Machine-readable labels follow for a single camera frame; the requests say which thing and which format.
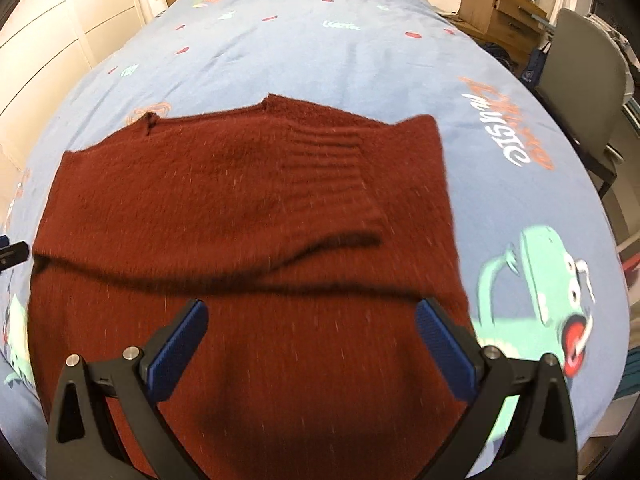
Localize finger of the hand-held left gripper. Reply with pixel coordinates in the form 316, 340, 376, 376
0, 235, 30, 272

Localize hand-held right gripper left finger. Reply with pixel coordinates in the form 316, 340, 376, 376
46, 299, 221, 480

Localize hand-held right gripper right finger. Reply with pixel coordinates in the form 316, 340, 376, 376
416, 297, 578, 480

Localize dark red knitted sweater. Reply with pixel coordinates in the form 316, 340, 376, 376
28, 93, 476, 480

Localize white wardrobe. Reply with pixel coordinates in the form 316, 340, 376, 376
0, 0, 166, 171

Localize grey chair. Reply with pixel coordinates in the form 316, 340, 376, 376
534, 8, 640, 201

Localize dark backpack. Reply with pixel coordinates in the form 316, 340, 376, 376
483, 41, 521, 77

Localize wooden nightstand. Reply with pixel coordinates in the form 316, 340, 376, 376
440, 0, 551, 61

